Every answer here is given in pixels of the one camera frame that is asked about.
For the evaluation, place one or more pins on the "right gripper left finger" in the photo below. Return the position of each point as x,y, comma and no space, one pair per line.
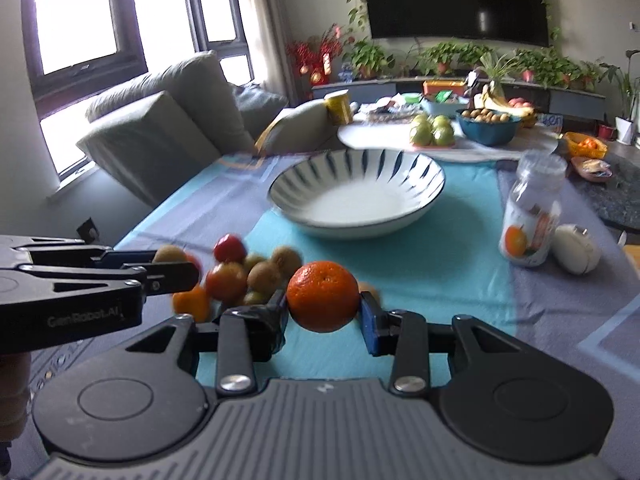
240,337

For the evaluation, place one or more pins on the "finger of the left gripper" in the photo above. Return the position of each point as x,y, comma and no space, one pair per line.
67,252
156,278

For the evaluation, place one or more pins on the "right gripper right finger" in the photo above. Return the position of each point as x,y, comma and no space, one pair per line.
408,338

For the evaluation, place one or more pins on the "brown kiwi front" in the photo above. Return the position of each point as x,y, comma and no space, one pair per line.
170,253

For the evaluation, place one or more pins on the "green olive fruit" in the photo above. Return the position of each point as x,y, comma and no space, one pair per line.
253,298

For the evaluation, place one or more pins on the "red orange tomato fruit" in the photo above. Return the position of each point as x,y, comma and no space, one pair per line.
227,282

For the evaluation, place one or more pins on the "lone brown kiwi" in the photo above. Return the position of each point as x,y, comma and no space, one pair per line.
371,290

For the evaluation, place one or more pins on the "red plum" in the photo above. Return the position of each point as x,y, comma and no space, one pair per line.
230,248

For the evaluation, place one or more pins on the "large orange mandarin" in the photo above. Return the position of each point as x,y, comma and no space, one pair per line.
322,296

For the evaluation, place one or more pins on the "brown kiwi top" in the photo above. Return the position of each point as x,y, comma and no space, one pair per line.
288,260

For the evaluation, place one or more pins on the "left hand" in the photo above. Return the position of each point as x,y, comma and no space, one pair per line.
14,395

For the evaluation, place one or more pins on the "blue patterned tablecloth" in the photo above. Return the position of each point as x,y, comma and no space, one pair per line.
447,263

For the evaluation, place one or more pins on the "grey sofa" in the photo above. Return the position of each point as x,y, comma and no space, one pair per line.
156,131

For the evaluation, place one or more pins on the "striped white ceramic bowl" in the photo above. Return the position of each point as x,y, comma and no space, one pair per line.
357,194

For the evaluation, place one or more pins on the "clear jar orange label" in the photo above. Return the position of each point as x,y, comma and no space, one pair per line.
533,208

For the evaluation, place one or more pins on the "white oval gadget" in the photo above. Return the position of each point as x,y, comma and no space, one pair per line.
574,249

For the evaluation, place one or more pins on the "green apples on tray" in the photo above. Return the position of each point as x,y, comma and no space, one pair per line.
432,132

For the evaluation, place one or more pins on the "white cushion yellow trim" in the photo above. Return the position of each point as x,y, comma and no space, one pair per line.
307,128

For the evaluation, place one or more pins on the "blue bowl of nuts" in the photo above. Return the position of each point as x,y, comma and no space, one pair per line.
488,132

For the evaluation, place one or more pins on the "dark framed window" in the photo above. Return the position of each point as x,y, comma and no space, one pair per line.
76,49

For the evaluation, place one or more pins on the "light blue snack tray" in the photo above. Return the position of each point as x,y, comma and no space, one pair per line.
443,103

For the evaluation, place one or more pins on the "yellow tin can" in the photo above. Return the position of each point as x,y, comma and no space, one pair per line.
338,106

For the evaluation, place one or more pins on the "pink snack dish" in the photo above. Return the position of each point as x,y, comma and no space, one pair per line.
592,169

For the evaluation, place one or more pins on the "banana bunch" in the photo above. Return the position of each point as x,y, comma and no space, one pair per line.
491,99

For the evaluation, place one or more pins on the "dark marble round table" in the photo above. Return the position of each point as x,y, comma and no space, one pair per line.
616,200

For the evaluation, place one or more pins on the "orange basket of mandarins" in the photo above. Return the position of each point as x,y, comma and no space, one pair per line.
584,145

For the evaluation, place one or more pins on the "red flower decoration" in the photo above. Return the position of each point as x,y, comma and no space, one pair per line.
312,58

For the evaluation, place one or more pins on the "tall plant white pot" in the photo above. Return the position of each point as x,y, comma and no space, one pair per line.
629,95

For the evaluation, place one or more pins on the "black wall television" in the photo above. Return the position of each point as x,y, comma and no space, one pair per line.
516,21

